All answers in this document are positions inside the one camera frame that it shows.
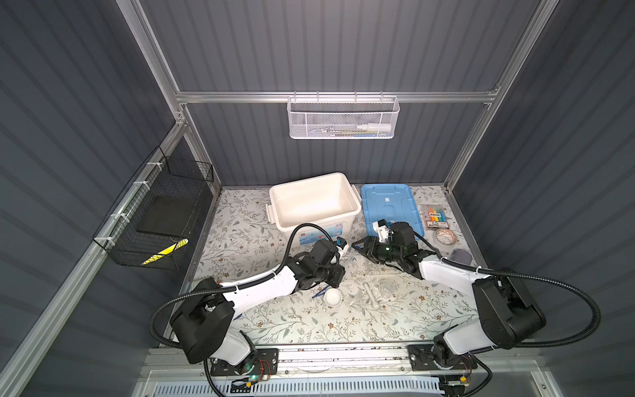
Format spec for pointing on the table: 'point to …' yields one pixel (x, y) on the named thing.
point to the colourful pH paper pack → (437, 219)
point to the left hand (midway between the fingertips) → (344, 271)
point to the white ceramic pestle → (375, 305)
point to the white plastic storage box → (330, 201)
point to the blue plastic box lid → (393, 203)
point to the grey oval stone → (461, 256)
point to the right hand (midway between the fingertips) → (357, 249)
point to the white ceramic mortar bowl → (333, 297)
